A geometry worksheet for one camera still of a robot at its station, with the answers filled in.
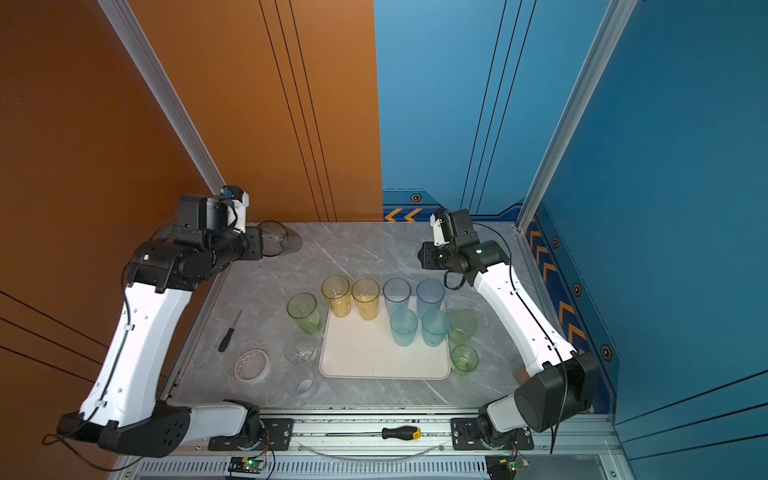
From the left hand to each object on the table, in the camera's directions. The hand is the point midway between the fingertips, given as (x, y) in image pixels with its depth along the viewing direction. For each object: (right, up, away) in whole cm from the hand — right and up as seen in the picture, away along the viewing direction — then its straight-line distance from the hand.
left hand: (259, 232), depth 67 cm
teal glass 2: (+34, -26, +20) cm, 47 cm away
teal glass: (+43, -27, +21) cm, 55 cm away
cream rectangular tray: (+19, -33, +20) cm, 43 cm away
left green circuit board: (-5, -56, +4) cm, 56 cm away
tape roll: (-8, -40, +14) cm, 43 cm away
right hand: (+38, -5, +11) cm, 40 cm away
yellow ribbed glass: (+14, -16, +22) cm, 30 cm away
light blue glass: (+31, -17, +21) cm, 42 cm away
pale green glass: (+51, -26, +19) cm, 60 cm away
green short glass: (+51, -35, +17) cm, 64 cm away
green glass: (+4, -21, +18) cm, 28 cm away
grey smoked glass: (+1, -1, +10) cm, 10 cm away
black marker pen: (-20, -30, +24) cm, 43 cm away
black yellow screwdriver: (+34, -49, +5) cm, 60 cm away
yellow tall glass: (+22, -17, +18) cm, 33 cm away
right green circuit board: (+59, -54, +2) cm, 80 cm away
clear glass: (+4, -34, +18) cm, 39 cm away
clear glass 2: (+5, -40, +13) cm, 42 cm away
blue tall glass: (+41, -17, +20) cm, 49 cm away
